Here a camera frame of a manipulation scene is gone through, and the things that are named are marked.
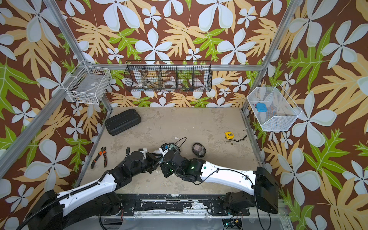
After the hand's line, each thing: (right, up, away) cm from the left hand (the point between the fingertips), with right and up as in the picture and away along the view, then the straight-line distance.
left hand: (166, 154), depth 78 cm
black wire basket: (0, +50, +19) cm, 53 cm away
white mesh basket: (+64, +25, +6) cm, 69 cm away
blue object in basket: (+57, +27, +8) cm, 64 cm away
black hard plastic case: (-38, +18, +27) cm, 49 cm away
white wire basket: (-49, +41, +8) cm, 65 cm away
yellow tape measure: (+43, +9, +23) cm, 50 cm away
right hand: (-3, -4, -4) cm, 7 cm away
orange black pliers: (-45, -1, +18) cm, 48 cm away
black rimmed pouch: (+20, 0, +15) cm, 25 cm away
